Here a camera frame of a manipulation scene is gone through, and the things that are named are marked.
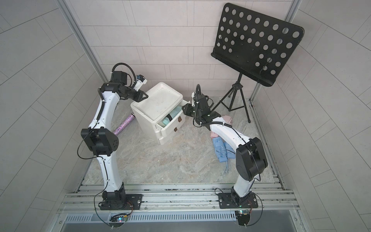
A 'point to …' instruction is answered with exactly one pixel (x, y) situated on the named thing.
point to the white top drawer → (173, 122)
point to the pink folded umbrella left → (213, 135)
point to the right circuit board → (243, 217)
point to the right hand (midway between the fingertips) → (182, 107)
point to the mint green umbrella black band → (169, 116)
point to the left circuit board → (118, 220)
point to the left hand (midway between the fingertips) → (148, 93)
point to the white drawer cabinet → (161, 114)
